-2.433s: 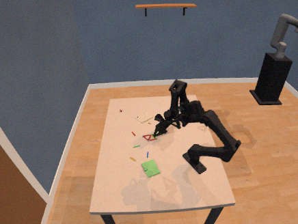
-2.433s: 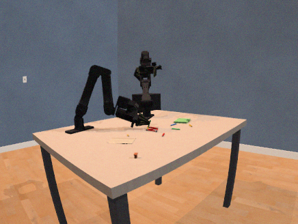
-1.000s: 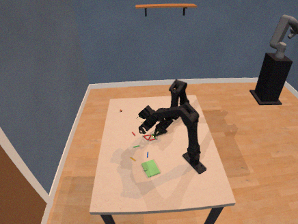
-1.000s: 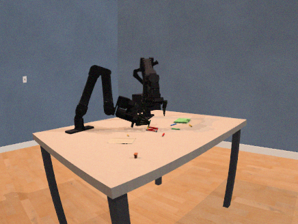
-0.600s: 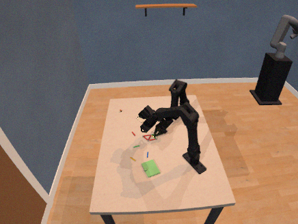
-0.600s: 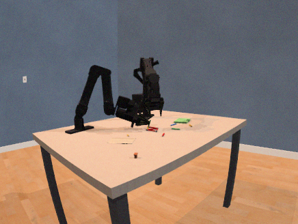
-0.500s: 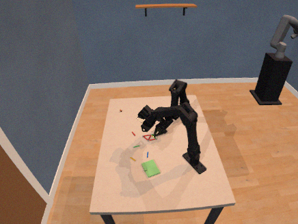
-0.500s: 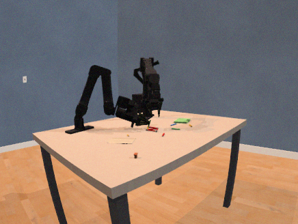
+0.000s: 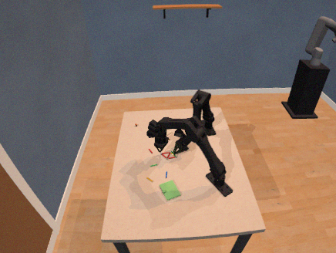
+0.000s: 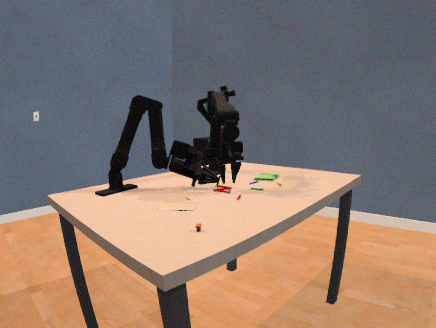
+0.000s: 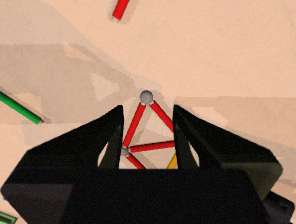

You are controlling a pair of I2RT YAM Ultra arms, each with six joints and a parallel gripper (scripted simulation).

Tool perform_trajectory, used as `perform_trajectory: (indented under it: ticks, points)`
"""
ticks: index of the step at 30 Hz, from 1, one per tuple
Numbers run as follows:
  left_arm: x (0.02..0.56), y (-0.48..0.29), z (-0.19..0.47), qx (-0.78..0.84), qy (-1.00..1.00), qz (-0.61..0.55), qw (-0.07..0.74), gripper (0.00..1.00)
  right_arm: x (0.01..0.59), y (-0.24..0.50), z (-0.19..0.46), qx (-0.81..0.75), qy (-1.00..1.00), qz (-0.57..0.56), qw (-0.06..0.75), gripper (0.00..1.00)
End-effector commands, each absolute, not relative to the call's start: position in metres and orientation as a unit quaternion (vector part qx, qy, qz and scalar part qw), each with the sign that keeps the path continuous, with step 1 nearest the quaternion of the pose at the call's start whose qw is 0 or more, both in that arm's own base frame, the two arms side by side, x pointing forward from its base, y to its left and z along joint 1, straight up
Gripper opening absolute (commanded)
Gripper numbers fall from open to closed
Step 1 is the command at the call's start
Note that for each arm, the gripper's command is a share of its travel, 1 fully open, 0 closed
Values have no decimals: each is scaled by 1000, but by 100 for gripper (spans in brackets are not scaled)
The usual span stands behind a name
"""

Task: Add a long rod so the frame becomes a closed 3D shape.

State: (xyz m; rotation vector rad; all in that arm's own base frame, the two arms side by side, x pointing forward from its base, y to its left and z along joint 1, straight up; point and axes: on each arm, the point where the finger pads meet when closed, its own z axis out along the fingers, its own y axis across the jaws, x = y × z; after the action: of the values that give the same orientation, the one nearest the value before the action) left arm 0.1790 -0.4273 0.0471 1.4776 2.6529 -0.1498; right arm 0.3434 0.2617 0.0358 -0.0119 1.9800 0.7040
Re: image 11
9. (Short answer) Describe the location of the yellow rod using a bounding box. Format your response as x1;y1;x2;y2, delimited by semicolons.
166;152;177;169

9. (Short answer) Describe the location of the green rod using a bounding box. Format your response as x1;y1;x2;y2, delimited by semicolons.
0;91;44;126

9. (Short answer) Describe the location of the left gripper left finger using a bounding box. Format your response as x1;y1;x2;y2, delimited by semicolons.
15;105;124;169

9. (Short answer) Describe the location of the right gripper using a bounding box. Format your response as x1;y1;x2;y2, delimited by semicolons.
262;191;295;224

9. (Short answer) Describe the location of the red rod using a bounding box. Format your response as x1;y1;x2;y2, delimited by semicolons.
122;102;146;148
126;153;147;169
112;0;129;23
149;100;173;132
128;140;175;153

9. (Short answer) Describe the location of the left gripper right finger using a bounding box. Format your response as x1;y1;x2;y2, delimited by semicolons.
172;105;283;201

